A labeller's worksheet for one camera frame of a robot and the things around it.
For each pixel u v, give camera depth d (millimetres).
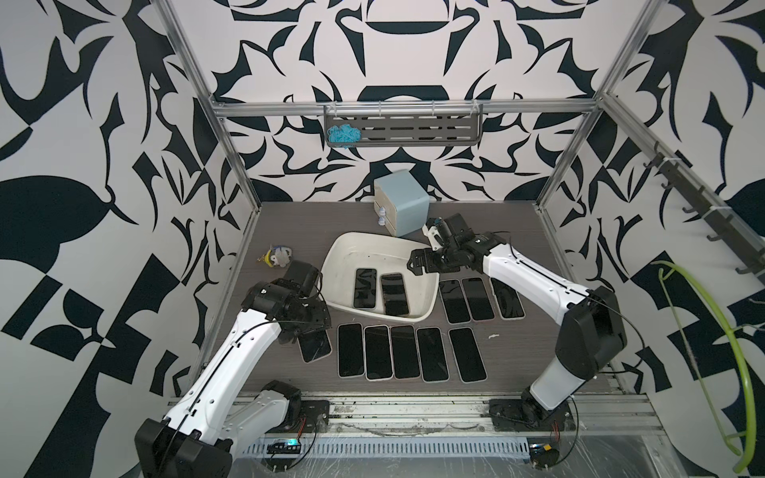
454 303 934
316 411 761
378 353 835
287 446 728
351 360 827
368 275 1023
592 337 446
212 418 392
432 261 760
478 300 938
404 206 998
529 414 662
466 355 853
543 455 722
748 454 499
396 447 649
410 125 939
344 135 914
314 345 725
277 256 991
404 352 835
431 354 835
